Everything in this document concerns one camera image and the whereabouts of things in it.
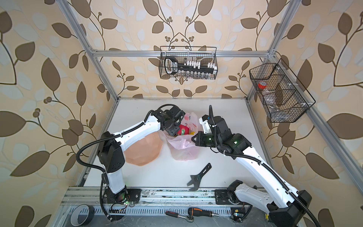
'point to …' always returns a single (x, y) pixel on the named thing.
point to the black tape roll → (82, 214)
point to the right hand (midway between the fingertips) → (191, 139)
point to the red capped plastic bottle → (262, 84)
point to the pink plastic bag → (181, 147)
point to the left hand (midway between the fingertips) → (170, 125)
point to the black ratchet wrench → (189, 218)
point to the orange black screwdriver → (195, 212)
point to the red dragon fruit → (183, 130)
